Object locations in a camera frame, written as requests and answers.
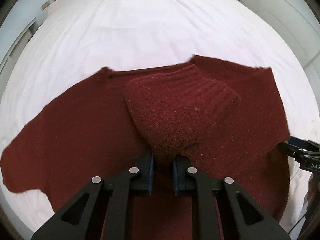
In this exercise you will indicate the dark red knitted sweater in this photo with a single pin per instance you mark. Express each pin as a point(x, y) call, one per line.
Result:
point(228, 119)

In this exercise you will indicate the right hand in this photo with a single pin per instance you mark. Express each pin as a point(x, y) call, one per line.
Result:
point(312, 189)

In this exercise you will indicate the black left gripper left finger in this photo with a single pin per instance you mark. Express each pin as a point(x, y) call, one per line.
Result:
point(102, 209)

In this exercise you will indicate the white louvered wardrobe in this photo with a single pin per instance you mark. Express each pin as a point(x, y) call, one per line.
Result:
point(295, 22)

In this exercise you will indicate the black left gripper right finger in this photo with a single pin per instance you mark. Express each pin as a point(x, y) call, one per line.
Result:
point(221, 208)

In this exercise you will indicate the white bed sheet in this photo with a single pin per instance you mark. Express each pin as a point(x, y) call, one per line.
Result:
point(47, 46)

